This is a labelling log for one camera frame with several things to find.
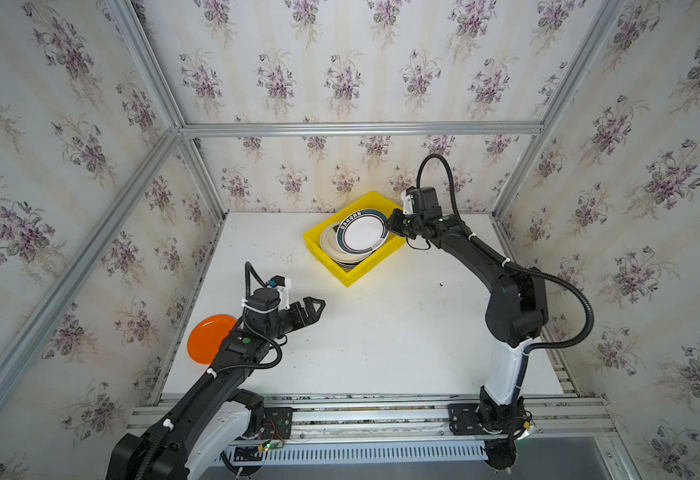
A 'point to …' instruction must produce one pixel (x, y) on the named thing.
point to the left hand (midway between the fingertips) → (314, 304)
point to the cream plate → (329, 245)
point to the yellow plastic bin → (313, 244)
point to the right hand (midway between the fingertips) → (382, 222)
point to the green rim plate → (362, 232)
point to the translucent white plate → (351, 264)
